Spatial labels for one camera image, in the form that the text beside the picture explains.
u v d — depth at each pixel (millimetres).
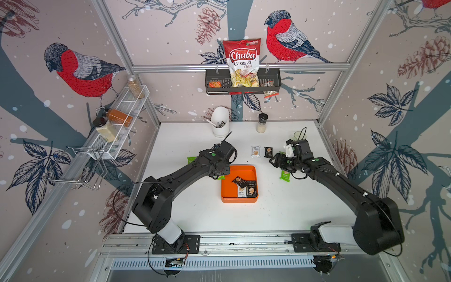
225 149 676
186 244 727
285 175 914
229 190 875
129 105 952
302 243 738
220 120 1124
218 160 602
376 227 410
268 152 1037
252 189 873
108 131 667
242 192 875
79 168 581
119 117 728
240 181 893
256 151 1037
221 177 835
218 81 934
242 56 814
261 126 1124
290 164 726
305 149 669
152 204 434
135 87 853
